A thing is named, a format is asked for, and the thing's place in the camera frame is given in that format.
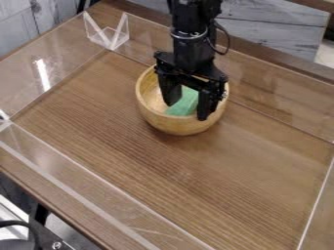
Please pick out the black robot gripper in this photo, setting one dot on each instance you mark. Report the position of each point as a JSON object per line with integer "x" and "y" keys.
{"x": 188, "y": 66}

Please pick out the green rectangular block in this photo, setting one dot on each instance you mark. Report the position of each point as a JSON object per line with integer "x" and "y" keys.
{"x": 186, "y": 104}

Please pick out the brown wooden bowl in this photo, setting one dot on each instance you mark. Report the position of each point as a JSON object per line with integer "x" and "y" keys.
{"x": 152, "y": 107}

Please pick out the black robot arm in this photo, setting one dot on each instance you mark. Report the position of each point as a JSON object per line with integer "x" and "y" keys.
{"x": 192, "y": 17}

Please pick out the black metal table leg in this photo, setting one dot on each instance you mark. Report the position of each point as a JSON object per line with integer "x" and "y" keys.
{"x": 40, "y": 213}

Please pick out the clear acrylic corner bracket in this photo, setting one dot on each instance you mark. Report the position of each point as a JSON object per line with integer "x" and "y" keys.
{"x": 108, "y": 37}

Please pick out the clear acrylic tray wall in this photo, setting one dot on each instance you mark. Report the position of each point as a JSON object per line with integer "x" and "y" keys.
{"x": 102, "y": 211}

